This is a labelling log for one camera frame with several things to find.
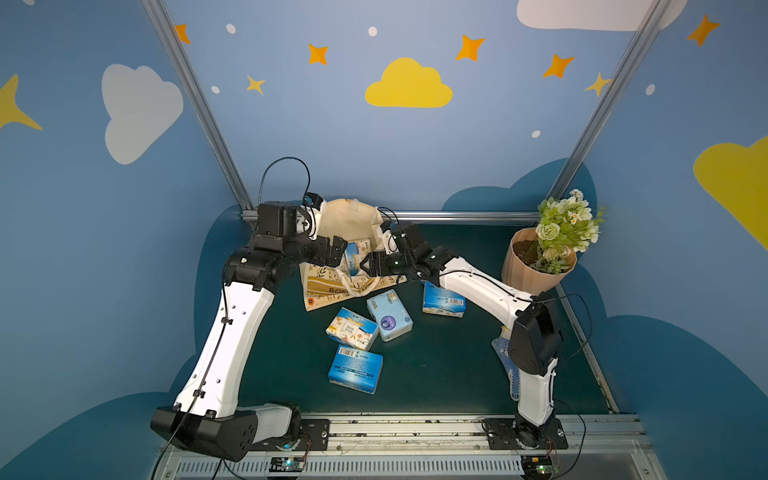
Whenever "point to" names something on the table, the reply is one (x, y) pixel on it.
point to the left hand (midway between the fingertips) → (333, 235)
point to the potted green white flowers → (535, 257)
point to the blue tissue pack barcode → (442, 301)
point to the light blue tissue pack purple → (391, 315)
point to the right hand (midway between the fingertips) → (374, 260)
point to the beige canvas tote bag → (323, 284)
